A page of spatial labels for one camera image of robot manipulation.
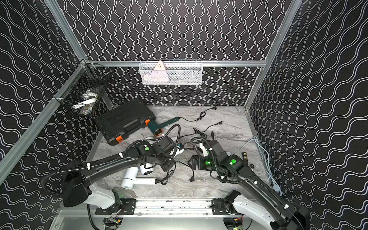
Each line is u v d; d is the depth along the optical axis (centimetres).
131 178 79
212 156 56
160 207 76
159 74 90
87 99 76
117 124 100
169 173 76
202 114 115
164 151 59
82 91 92
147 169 64
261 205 55
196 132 104
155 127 101
